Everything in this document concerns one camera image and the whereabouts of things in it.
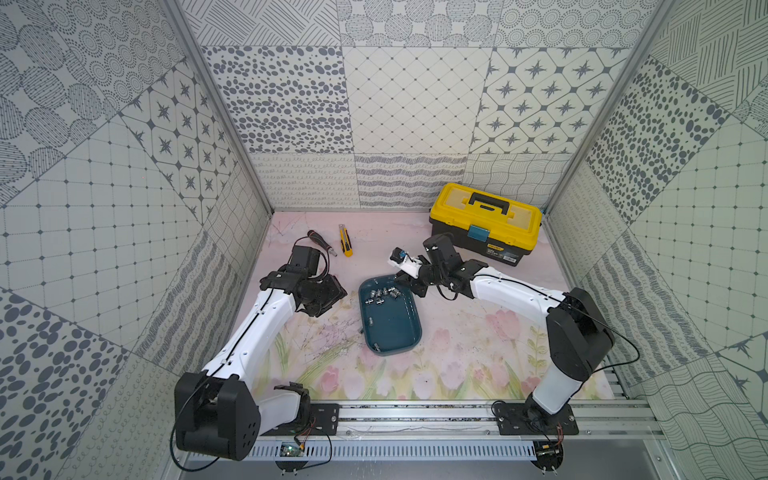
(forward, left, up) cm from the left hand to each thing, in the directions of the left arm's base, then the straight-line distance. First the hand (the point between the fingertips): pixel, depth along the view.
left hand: (340, 291), depth 82 cm
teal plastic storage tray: (+1, -14, -16) cm, 21 cm away
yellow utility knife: (+29, +4, -13) cm, 32 cm away
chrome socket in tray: (+7, -8, -13) cm, 16 cm away
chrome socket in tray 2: (+8, -12, -13) cm, 19 cm away
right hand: (+6, -17, -2) cm, 19 cm away
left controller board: (-35, +10, -16) cm, 40 cm away
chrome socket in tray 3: (+7, -15, -13) cm, 21 cm away
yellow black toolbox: (+26, -44, +1) cm, 51 cm away
